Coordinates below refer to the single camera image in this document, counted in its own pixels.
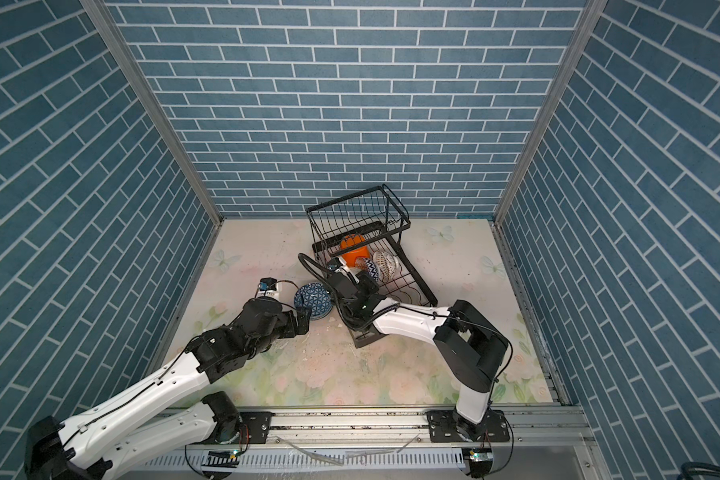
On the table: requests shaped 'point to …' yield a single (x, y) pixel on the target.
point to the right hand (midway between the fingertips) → (360, 271)
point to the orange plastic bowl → (352, 240)
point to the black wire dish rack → (376, 214)
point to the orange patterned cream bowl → (365, 264)
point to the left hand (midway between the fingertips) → (301, 312)
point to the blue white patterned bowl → (315, 296)
